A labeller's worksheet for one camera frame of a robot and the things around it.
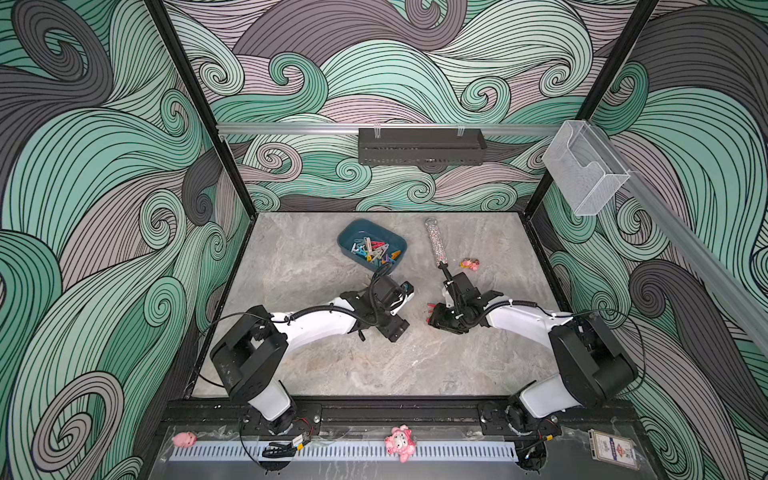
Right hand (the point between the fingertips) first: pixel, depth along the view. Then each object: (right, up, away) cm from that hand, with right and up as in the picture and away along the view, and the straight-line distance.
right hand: (431, 325), depth 89 cm
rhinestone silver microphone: (+6, +23, +17) cm, 29 cm away
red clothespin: (-17, +24, +19) cm, 35 cm away
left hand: (-11, +4, -4) cm, 12 cm away
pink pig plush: (-11, -20, -22) cm, 32 cm away
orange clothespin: (-10, +21, +17) cm, 28 cm away
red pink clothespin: (+1, +5, +5) cm, 7 cm away
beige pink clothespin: (-19, +24, +18) cm, 36 cm away
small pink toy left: (-62, -21, -20) cm, 68 cm away
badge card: (+39, -23, -21) cm, 50 cm away
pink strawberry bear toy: (+16, +18, +12) cm, 27 cm away
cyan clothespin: (-22, +21, +18) cm, 36 cm away
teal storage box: (-25, +27, +22) cm, 43 cm away
